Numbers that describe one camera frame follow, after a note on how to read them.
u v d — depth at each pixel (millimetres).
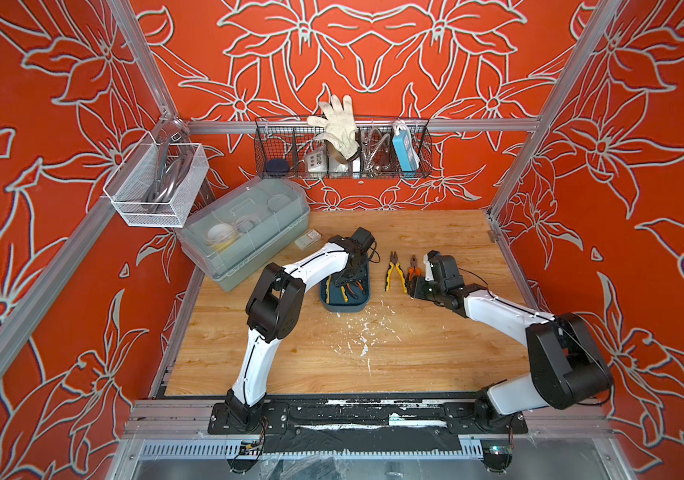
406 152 871
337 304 924
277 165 975
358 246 776
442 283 710
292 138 949
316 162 938
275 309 545
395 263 1028
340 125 879
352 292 946
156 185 763
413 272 1001
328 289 951
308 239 1102
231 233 901
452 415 728
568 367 433
